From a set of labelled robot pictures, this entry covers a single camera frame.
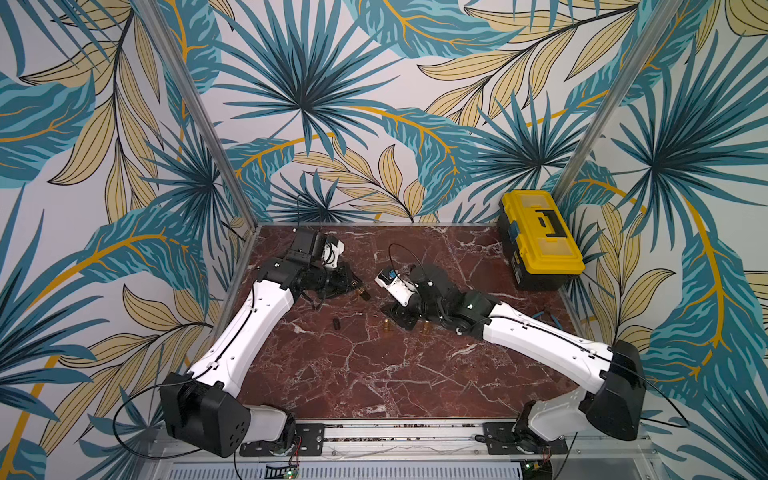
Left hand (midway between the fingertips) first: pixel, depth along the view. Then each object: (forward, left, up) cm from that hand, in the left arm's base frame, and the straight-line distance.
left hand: (360, 288), depth 74 cm
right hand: (-2, -7, -2) cm, 7 cm away
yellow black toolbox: (+20, -54, -6) cm, 58 cm away
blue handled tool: (+8, -59, -23) cm, 64 cm away
